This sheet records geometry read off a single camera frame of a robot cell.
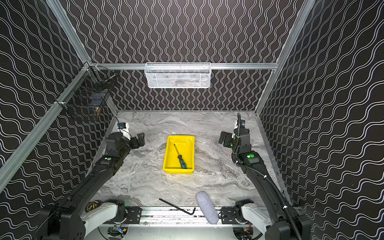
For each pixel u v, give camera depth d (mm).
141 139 750
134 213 753
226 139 705
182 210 767
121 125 705
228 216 733
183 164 895
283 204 411
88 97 923
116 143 605
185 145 1020
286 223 385
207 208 747
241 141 569
